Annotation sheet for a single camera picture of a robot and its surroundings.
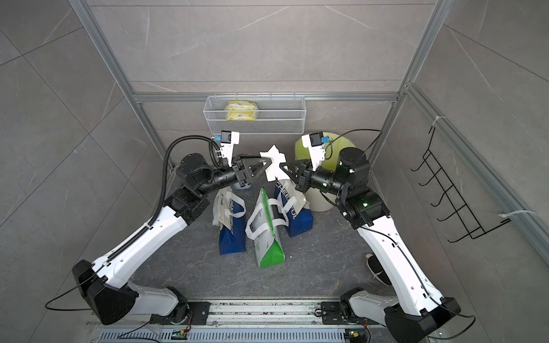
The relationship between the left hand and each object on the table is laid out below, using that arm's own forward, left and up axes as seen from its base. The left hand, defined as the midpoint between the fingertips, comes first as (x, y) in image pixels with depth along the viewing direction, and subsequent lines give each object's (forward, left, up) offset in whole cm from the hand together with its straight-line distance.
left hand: (269, 158), depth 56 cm
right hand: (0, -4, -3) cm, 5 cm away
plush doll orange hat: (-17, -38, -41) cm, 59 cm away
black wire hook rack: (-8, -59, -17) cm, 62 cm away
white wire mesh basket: (+48, -2, -18) cm, 52 cm away
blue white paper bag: (0, +16, -28) cm, 32 cm away
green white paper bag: (-7, +3, -25) cm, 26 cm away
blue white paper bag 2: (+3, -8, -28) cm, 30 cm away
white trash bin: (+11, -20, -38) cm, 44 cm away
